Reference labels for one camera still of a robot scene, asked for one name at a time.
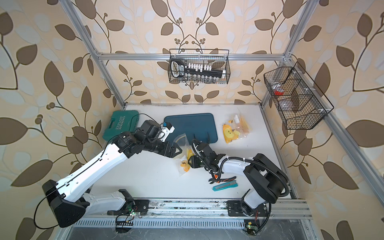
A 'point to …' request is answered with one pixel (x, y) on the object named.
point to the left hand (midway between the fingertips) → (173, 147)
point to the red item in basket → (278, 93)
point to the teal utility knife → (226, 185)
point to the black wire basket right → (298, 105)
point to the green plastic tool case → (121, 121)
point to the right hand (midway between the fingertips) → (189, 161)
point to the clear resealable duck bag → (241, 126)
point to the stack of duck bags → (182, 161)
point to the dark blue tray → (198, 125)
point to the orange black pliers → (222, 179)
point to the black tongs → (208, 137)
